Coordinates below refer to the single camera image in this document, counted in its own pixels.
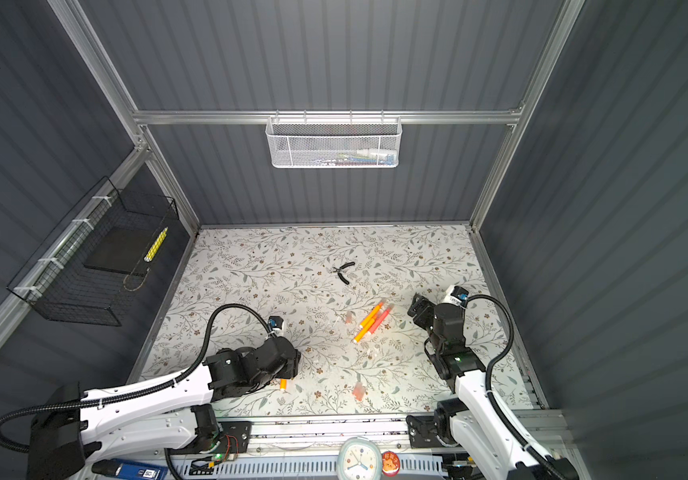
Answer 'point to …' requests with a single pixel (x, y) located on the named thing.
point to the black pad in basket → (121, 248)
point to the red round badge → (390, 463)
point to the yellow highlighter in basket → (156, 244)
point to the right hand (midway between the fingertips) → (429, 303)
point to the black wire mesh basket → (86, 273)
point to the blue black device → (129, 470)
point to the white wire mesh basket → (334, 142)
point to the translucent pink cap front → (359, 391)
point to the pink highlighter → (381, 319)
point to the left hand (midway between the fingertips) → (294, 355)
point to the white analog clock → (359, 458)
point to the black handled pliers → (342, 267)
